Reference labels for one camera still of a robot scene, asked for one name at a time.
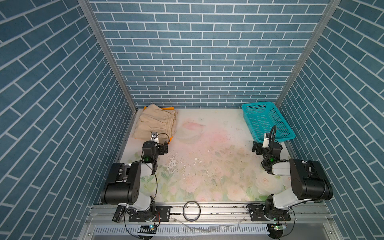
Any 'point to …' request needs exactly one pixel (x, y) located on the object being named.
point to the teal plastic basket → (260, 116)
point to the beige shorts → (154, 118)
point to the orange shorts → (164, 108)
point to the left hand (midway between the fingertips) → (158, 141)
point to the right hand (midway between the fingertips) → (262, 140)
